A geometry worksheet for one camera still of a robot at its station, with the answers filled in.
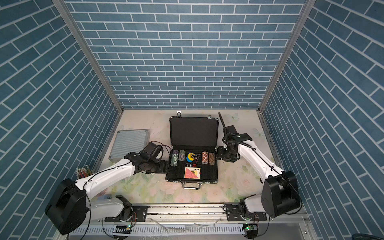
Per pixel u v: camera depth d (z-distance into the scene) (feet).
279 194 1.37
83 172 2.32
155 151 2.23
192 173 2.79
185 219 2.40
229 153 2.28
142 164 1.98
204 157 2.95
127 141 3.14
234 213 2.42
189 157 3.00
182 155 2.98
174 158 2.92
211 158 2.92
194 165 2.92
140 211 2.46
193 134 2.99
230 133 2.19
